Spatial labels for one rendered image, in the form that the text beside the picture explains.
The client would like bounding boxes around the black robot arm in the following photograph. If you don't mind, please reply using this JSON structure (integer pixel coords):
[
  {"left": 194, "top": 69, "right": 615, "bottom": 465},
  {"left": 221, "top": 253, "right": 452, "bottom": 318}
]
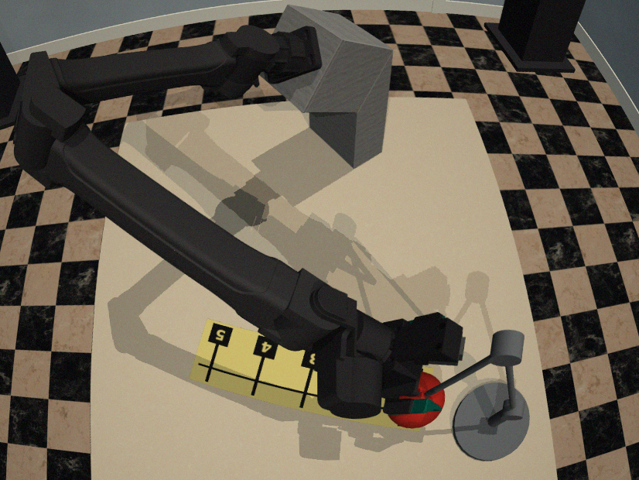
[{"left": 13, "top": 25, "right": 466, "bottom": 419}]

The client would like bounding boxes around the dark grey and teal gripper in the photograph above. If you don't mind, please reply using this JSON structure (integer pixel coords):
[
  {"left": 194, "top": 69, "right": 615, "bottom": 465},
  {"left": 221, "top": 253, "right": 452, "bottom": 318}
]
[{"left": 379, "top": 312, "right": 445, "bottom": 415}]

